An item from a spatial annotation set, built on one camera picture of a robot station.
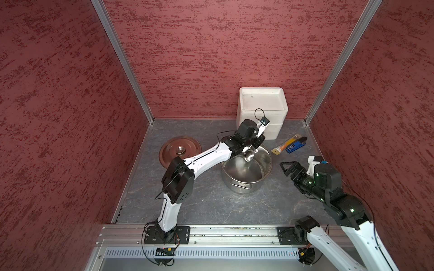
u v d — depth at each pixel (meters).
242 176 0.93
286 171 0.60
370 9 0.71
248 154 0.95
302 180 0.58
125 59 0.89
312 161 0.62
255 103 0.98
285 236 0.74
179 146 1.00
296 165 0.60
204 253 0.77
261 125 0.70
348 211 0.43
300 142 1.06
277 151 1.03
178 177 0.51
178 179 0.51
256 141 0.74
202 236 0.75
